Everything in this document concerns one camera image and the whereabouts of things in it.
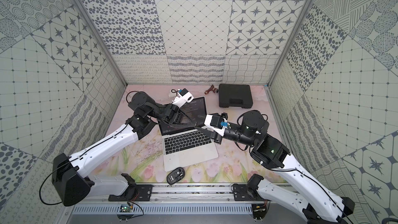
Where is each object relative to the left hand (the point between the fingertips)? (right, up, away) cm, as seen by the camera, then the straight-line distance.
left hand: (191, 124), depth 50 cm
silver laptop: (-9, -19, +40) cm, 45 cm away
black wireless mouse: (-10, -31, +27) cm, 42 cm away
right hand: (+2, 0, +5) cm, 6 cm away
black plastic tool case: (+28, +10, +64) cm, 71 cm away
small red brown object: (+12, +14, +64) cm, 67 cm away
